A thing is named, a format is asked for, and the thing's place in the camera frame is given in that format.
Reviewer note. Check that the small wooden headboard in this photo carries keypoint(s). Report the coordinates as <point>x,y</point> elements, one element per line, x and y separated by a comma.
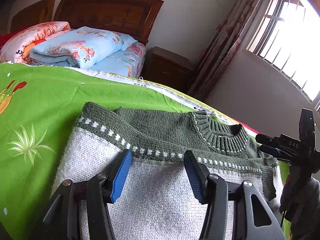
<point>34,14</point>

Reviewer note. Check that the light blue floral quilt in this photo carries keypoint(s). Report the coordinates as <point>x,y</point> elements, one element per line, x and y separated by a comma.
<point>80,48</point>

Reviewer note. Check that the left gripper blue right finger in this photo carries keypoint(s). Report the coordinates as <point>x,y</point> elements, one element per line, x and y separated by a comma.
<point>252,217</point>

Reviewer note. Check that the pink floral curtain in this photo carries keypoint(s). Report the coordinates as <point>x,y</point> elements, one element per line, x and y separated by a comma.
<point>224,44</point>

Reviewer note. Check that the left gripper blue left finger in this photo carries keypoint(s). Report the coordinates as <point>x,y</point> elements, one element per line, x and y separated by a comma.
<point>61,217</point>

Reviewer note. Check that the dark wooden nightstand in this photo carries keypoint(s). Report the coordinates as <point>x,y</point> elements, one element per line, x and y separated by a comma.
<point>168,68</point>

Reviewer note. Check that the floral pillow under quilt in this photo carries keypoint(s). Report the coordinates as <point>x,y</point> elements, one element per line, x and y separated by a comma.
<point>127,63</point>

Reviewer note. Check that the red bed sheet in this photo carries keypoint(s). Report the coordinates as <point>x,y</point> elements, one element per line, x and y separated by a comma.
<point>4,38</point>

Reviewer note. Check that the pink floral quilt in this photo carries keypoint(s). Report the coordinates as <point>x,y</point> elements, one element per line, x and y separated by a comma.
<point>18,47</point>

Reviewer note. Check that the green cartoon bed sheet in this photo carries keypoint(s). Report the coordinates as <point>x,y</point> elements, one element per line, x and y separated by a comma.
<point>39,109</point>

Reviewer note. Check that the barred window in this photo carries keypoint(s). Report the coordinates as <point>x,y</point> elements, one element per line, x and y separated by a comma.
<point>287,38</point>

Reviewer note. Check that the green and white knit sweater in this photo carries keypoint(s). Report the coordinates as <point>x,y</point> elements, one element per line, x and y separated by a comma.
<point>157,201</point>

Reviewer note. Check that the large wooden headboard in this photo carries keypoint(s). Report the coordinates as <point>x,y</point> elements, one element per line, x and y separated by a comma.
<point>132,17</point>

